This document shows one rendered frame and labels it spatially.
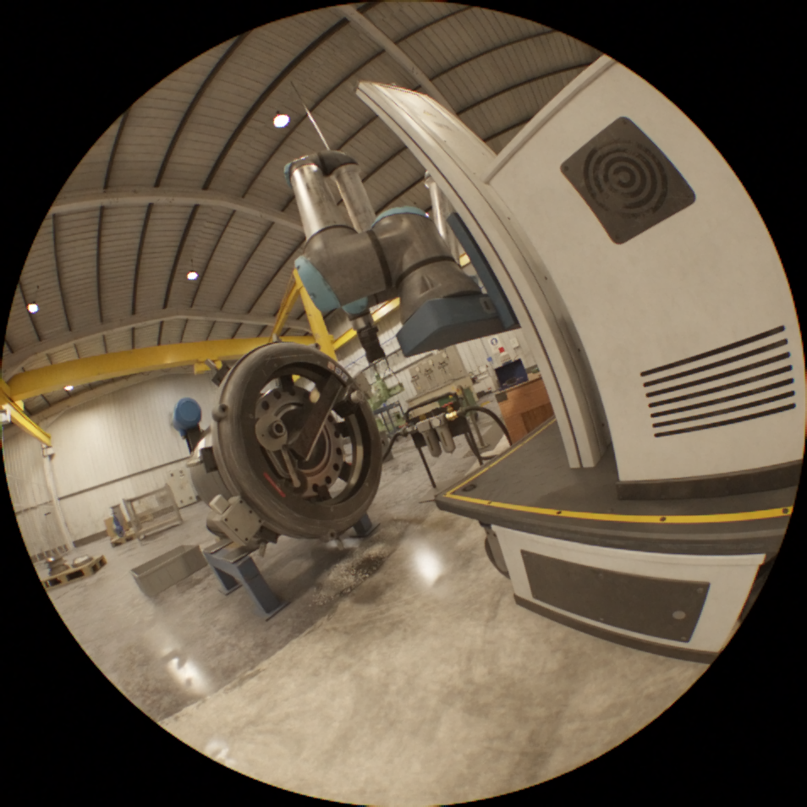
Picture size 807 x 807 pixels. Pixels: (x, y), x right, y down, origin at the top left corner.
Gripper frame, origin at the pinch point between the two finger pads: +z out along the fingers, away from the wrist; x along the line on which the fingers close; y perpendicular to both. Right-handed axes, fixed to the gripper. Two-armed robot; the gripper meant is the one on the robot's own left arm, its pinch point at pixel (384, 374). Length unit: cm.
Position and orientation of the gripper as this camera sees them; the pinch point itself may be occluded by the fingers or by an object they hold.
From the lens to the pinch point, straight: 108.7
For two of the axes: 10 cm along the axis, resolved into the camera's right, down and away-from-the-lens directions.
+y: -4.2, -2.4, 8.8
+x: -8.5, 4.5, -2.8
